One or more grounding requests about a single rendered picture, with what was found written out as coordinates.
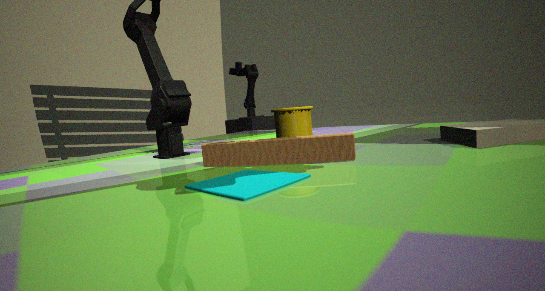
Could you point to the yellow cup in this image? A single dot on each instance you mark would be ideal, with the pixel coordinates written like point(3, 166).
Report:
point(293, 122)

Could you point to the brown wooden block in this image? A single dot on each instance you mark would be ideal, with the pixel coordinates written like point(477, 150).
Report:
point(284, 150)

